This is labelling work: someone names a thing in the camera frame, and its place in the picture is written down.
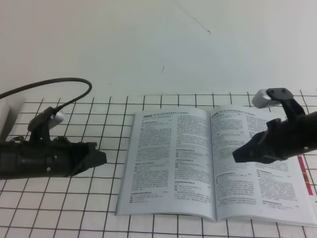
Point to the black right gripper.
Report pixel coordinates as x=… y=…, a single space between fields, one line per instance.
x=278 y=143

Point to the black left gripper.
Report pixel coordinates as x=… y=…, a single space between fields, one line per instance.
x=59 y=158

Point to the paperback book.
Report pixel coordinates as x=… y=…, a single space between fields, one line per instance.
x=179 y=161

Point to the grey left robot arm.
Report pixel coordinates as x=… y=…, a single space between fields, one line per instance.
x=21 y=159

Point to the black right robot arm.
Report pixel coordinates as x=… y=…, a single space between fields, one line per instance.
x=307 y=125

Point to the white black-grid tablecloth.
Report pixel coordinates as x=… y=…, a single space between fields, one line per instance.
x=83 y=206

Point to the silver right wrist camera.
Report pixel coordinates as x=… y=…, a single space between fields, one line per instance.
x=272 y=97

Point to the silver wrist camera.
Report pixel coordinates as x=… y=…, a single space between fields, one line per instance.
x=272 y=97
x=41 y=124

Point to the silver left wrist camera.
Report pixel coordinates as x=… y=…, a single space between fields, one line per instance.
x=41 y=124

